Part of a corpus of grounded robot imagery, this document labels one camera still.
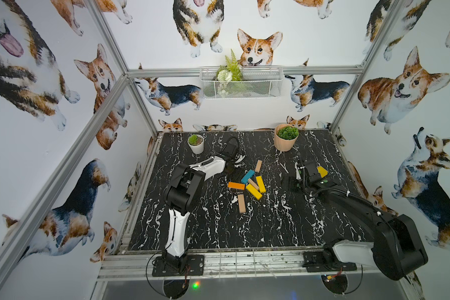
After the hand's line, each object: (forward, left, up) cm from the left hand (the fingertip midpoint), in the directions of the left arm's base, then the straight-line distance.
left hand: (239, 170), depth 101 cm
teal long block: (-3, -5, -2) cm, 6 cm away
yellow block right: (-9, -11, -1) cm, 14 cm away
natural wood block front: (-18, 0, -1) cm, 18 cm away
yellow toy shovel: (-1, -46, -2) cm, 46 cm away
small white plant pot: (+14, +22, +3) cm, 27 cm away
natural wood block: (-9, -7, 0) cm, 11 cm away
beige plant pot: (+14, -25, +4) cm, 29 cm away
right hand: (-12, -22, +8) cm, 26 cm away
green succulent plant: (+18, -27, +10) cm, 34 cm away
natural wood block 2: (+3, -11, -1) cm, 11 cm away
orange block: (-10, +2, 0) cm, 10 cm away
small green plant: (+17, +26, +7) cm, 31 cm away
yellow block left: (-13, -7, -1) cm, 14 cm away
